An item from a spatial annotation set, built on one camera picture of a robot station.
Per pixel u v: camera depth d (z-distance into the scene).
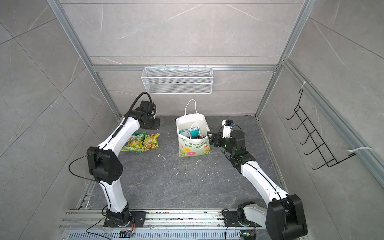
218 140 0.70
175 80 1.01
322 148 0.64
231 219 0.73
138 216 0.75
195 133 0.95
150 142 0.97
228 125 0.69
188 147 0.82
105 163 0.49
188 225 0.73
